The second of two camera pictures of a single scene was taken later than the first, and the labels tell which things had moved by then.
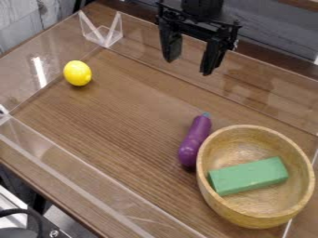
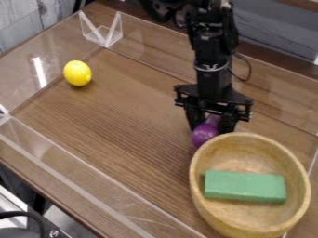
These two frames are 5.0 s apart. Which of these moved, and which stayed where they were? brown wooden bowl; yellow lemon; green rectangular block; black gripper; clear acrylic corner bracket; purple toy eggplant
Moved: green rectangular block; purple toy eggplant; black gripper; brown wooden bowl
Stayed: clear acrylic corner bracket; yellow lemon
